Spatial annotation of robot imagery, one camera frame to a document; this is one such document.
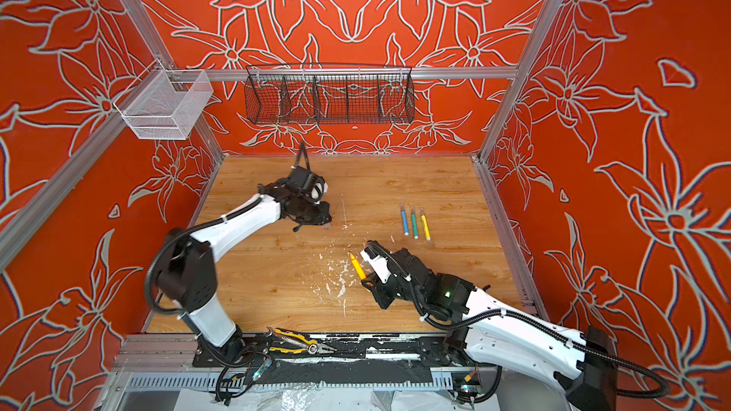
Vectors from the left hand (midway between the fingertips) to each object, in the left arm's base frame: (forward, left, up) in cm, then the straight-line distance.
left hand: (330, 216), depth 87 cm
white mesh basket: (+28, +57, +20) cm, 67 cm away
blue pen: (+5, -25, -10) cm, 27 cm away
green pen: (+4, -28, -11) cm, 30 cm away
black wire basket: (+40, +11, +18) cm, 45 cm away
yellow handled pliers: (-34, +2, -10) cm, 36 cm away
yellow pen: (+4, -32, -10) cm, 34 cm away
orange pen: (-18, -10, +5) cm, 22 cm away
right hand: (-21, -11, +2) cm, 24 cm away
